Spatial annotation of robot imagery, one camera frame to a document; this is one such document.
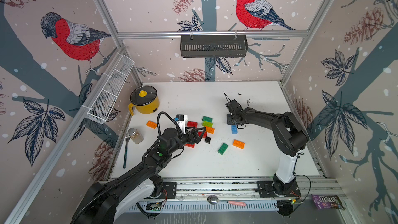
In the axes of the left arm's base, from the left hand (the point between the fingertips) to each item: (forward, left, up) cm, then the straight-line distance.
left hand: (203, 127), depth 76 cm
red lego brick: (+12, +7, -18) cm, 23 cm away
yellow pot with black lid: (+25, +40, -11) cm, 48 cm away
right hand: (+16, -19, -18) cm, 31 cm away
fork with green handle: (+1, +46, -17) cm, 49 cm away
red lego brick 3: (-3, +8, -17) cm, 19 cm away
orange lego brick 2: (+11, +33, -18) cm, 39 cm away
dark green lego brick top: (+15, -2, -17) cm, 22 cm away
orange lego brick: (-2, -21, -17) cm, 27 cm away
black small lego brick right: (+1, -3, -17) cm, 17 cm away
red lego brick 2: (+4, -1, -17) cm, 18 cm away
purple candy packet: (-29, -57, -15) cm, 66 cm away
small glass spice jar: (0, +38, -10) cm, 39 cm away
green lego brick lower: (-5, -11, -17) cm, 21 cm away
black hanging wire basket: (+58, -9, +9) cm, 59 cm away
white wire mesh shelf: (+10, +57, 0) cm, 58 cm away
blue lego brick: (+7, -19, -17) cm, 27 cm away
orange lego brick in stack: (+7, -4, -16) cm, 18 cm away
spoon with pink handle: (-29, -5, -19) cm, 35 cm away
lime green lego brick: (+12, -2, -18) cm, 22 cm away
